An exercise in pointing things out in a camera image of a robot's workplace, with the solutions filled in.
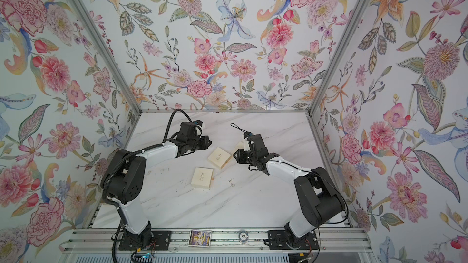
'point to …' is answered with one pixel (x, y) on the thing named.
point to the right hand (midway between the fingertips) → (235, 152)
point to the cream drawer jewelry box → (202, 178)
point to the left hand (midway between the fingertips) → (215, 140)
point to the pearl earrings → (233, 185)
